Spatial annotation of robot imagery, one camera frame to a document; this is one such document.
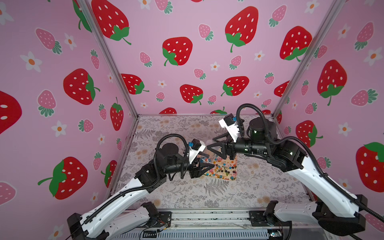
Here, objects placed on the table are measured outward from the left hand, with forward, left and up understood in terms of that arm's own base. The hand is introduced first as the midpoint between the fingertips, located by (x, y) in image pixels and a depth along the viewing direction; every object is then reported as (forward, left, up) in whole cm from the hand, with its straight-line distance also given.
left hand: (211, 160), depth 61 cm
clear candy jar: (0, +3, +1) cm, 3 cm away
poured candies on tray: (+11, -11, -31) cm, 35 cm away
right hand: (0, +1, +9) cm, 9 cm away
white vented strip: (-23, +7, -32) cm, 40 cm away
